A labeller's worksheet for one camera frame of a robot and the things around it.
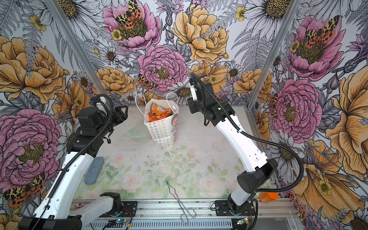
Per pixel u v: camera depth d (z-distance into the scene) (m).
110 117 0.50
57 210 0.38
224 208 0.74
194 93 0.63
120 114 0.62
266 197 0.70
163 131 0.85
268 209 0.76
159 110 0.91
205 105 0.51
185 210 0.74
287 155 0.81
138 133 1.05
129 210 0.73
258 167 0.41
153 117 0.85
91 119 0.49
